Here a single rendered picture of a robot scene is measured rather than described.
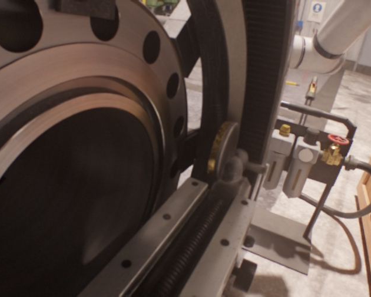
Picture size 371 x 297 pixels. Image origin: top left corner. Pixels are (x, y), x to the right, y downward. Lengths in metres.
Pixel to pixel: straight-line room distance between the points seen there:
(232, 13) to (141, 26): 0.10
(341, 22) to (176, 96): 0.43
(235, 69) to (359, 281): 1.05
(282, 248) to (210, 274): 0.93
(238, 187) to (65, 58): 0.29
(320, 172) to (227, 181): 0.74
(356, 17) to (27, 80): 0.60
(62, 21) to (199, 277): 0.24
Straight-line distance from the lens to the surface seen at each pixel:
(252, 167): 0.43
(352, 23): 0.66
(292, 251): 1.19
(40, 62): 0.19
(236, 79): 0.38
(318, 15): 10.92
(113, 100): 0.25
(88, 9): 0.21
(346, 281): 1.22
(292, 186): 1.04
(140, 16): 0.27
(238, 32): 0.33
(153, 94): 0.31
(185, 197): 0.34
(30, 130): 0.20
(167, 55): 0.32
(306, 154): 0.96
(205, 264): 0.27
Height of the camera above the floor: 0.80
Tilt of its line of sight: 27 degrees down
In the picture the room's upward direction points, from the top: 7 degrees clockwise
